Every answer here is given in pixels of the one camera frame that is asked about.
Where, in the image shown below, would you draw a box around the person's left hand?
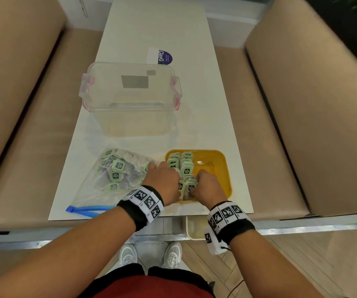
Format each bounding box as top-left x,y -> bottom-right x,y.
142,161 -> 181,206

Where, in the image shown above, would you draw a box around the person's right hand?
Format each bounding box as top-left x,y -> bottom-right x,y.
191,169 -> 228,211

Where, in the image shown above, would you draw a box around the yellow tray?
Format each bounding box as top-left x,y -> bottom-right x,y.
164,149 -> 232,204

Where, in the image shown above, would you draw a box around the tea bags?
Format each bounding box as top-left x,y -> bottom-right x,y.
97,149 -> 154,191
167,151 -> 199,202

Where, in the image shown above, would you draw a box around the clear zip bag with tea bags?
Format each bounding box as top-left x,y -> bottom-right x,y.
66,147 -> 157,218

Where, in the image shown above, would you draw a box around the person's left forearm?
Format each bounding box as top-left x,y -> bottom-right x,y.
0,206 -> 137,298

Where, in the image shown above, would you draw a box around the person's right white shoe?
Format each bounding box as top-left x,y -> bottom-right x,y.
161,241 -> 183,270

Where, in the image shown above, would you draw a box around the person's white shoe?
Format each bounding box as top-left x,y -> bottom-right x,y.
161,241 -> 183,270
119,243 -> 139,267

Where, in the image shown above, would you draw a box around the person's left white shoe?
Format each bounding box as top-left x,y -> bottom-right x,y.
119,243 -> 139,267

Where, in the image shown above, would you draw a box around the person's black trousers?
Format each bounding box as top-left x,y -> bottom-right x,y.
85,263 -> 216,298

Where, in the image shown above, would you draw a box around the person's red shirt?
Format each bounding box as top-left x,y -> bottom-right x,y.
93,274 -> 215,298

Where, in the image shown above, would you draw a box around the black left wristband with markers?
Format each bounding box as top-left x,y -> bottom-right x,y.
117,185 -> 165,232

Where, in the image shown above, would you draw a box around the black wristband with markers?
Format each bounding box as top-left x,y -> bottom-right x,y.
117,185 -> 165,232
207,201 -> 256,247

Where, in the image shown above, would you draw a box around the small white bin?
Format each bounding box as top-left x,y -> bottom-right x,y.
186,215 -> 212,241

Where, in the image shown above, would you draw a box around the black right wristband with markers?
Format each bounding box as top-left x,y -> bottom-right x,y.
207,201 -> 256,247

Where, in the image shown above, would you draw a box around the marker cube on right wrist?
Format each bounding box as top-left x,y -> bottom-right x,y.
203,226 -> 229,255

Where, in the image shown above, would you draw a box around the clear storage box pink latches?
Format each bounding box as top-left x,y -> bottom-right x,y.
78,61 -> 183,137

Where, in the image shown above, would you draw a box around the grey rectangular label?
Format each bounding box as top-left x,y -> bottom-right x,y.
121,75 -> 149,89

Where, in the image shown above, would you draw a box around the beige bench seat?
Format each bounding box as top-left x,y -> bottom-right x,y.
0,0 -> 104,230
214,0 -> 357,221

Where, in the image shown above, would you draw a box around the white and purple sticker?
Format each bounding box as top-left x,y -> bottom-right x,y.
146,48 -> 174,65

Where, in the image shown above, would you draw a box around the black planter box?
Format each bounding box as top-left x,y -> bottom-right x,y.
302,0 -> 357,81

